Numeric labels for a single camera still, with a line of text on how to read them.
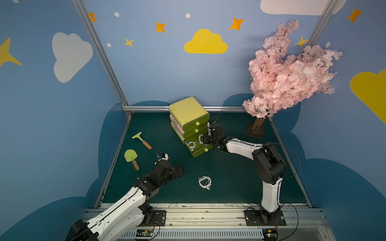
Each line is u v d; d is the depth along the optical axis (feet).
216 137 2.51
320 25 2.46
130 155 3.18
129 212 1.66
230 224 2.45
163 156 2.49
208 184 2.76
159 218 2.46
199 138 3.41
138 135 3.42
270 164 1.71
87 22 2.39
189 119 2.90
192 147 3.32
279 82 2.10
